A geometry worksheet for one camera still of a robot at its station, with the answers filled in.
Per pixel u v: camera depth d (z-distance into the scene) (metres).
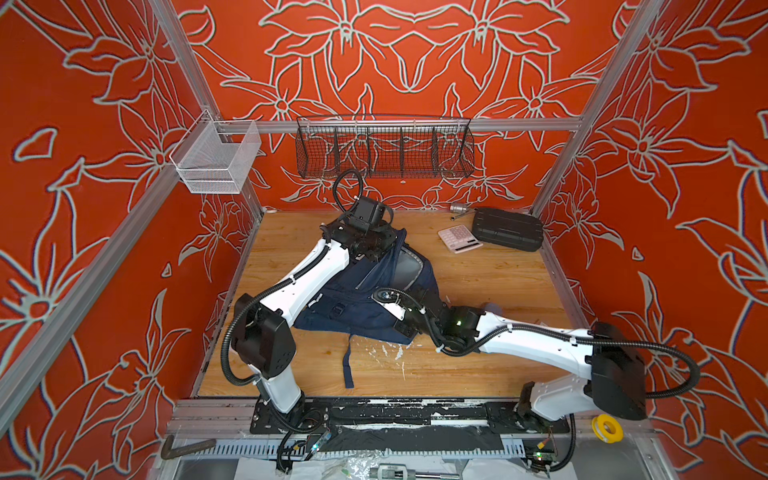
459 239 1.08
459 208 1.17
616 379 0.40
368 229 0.61
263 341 0.44
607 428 0.71
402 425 0.73
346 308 0.84
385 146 0.98
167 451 0.68
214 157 0.93
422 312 0.55
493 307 0.93
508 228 1.07
